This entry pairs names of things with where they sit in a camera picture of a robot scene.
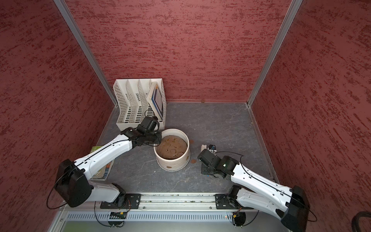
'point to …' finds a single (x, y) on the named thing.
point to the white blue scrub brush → (203, 147)
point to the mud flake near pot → (193, 161)
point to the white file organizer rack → (132, 106)
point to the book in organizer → (154, 98)
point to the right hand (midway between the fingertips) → (205, 171)
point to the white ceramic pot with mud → (173, 153)
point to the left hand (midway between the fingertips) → (159, 139)
